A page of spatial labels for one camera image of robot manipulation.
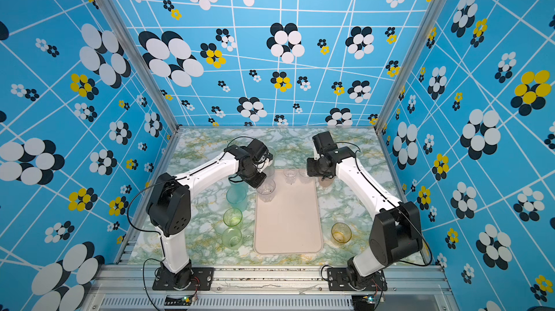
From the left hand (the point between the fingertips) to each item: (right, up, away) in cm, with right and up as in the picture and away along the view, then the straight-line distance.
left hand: (260, 181), depth 90 cm
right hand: (+22, +6, -4) cm, 23 cm away
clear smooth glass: (+2, -5, +3) cm, 6 cm away
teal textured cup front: (-11, -7, +2) cm, 13 cm away
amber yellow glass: (+32, -19, -6) cm, 38 cm away
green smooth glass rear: (-11, -14, -3) cm, 18 cm away
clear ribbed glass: (+13, +1, +8) cm, 15 cm away
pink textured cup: (+28, -1, +2) cm, 28 cm away
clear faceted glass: (+20, 0, +10) cm, 22 cm away
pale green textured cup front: (-10, -21, -8) cm, 24 cm away
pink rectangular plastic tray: (+12, -16, -5) cm, 21 cm away
